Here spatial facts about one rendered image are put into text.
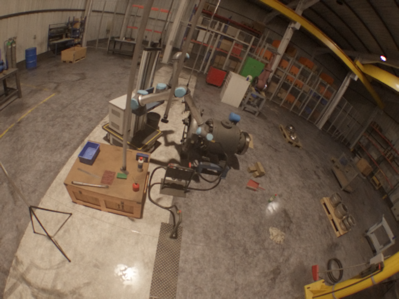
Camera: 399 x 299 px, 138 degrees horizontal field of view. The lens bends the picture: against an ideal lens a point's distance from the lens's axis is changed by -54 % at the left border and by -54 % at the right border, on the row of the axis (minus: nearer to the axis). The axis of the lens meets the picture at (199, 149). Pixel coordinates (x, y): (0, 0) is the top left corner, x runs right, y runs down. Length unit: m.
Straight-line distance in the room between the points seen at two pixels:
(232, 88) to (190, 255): 5.57
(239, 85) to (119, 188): 5.47
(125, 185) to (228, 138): 1.74
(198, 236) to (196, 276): 0.57
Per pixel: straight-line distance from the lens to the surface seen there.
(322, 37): 11.66
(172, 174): 2.31
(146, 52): 2.25
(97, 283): 2.16
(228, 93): 6.41
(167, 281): 2.14
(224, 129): 2.74
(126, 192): 1.94
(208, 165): 2.84
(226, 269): 2.40
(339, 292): 3.16
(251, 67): 9.65
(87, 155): 2.35
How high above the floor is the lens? 2.11
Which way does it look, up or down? 37 degrees down
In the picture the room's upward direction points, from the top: 24 degrees clockwise
